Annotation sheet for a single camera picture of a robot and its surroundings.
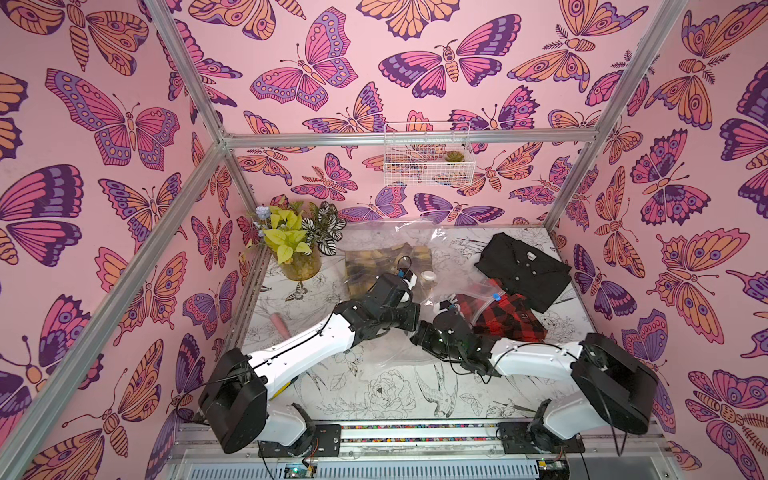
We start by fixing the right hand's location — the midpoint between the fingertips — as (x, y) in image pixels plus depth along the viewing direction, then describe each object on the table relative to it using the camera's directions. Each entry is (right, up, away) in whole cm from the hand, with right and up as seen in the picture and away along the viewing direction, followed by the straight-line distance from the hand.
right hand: (408, 332), depth 85 cm
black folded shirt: (+41, +18, +21) cm, 50 cm away
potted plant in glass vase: (-32, +28, +1) cm, 42 cm away
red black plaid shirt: (+28, +4, +9) cm, 30 cm away
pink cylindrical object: (-39, 0, +7) cm, 39 cm away
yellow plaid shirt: (-15, +17, +19) cm, 29 cm away
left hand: (+4, +7, -6) cm, 9 cm away
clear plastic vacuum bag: (+11, +19, +25) cm, 33 cm away
